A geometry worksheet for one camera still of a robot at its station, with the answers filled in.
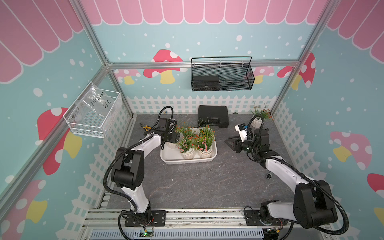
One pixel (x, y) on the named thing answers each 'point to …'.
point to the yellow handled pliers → (145, 127)
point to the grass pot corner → (257, 121)
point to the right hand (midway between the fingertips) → (227, 139)
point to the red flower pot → (172, 145)
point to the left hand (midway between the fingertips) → (172, 137)
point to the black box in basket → (206, 83)
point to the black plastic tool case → (214, 116)
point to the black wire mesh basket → (221, 73)
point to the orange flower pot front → (185, 132)
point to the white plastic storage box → (172, 156)
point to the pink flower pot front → (186, 146)
